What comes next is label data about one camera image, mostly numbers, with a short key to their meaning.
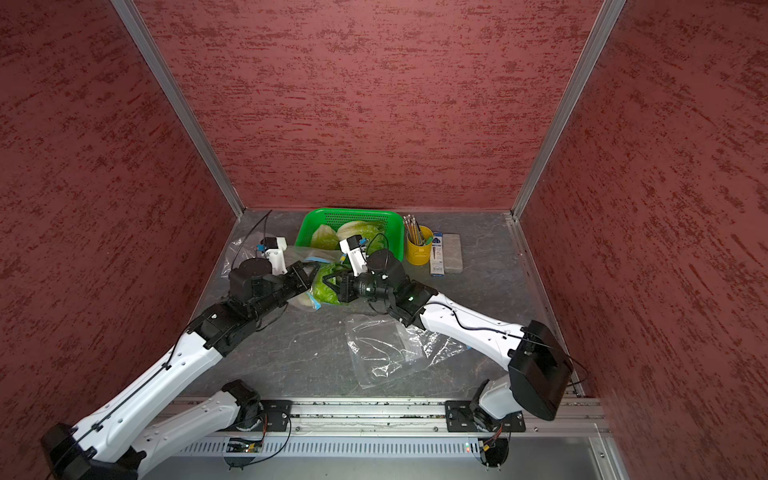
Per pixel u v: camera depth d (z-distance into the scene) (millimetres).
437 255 1059
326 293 696
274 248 642
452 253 1063
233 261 741
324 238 1006
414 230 964
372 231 1023
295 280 621
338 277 693
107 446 386
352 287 630
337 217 1096
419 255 988
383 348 793
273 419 741
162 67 804
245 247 798
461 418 737
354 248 649
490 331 465
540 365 418
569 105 878
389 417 757
